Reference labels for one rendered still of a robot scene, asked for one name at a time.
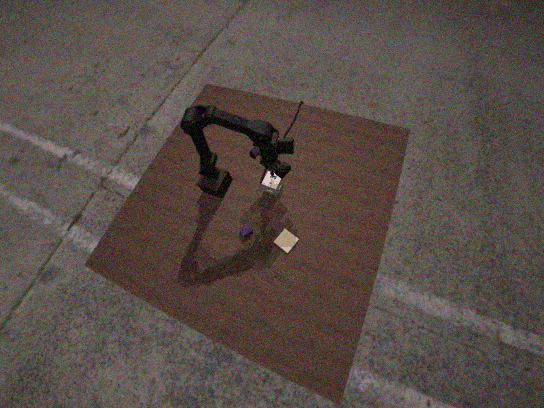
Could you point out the beige flat square slab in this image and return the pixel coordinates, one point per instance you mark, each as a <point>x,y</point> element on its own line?
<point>286,241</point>

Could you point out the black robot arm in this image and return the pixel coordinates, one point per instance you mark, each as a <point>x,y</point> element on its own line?
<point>262,133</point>

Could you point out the small purple cube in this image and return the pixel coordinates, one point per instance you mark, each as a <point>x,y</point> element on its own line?
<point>245,230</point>

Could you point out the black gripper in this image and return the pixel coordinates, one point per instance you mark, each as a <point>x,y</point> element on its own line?
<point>271,163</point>

